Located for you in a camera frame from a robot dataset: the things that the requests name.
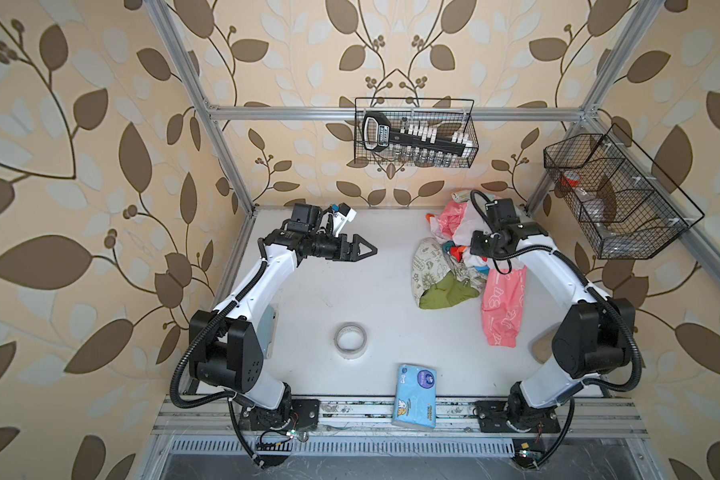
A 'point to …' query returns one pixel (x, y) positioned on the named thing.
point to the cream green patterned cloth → (431, 262)
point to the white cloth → (469, 223)
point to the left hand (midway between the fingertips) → (369, 249)
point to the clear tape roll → (350, 340)
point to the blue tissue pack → (415, 400)
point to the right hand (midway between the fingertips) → (481, 248)
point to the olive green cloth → (447, 293)
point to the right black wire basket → (626, 206)
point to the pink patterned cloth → (502, 292)
